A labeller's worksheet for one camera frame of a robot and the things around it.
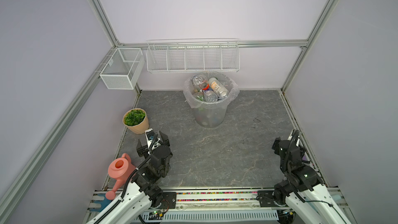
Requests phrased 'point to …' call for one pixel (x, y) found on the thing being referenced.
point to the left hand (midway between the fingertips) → (151, 137)
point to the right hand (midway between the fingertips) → (289, 142)
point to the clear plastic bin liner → (189, 98)
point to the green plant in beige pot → (136, 120)
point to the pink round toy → (121, 169)
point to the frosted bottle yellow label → (218, 87)
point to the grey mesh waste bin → (210, 118)
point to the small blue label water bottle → (210, 96)
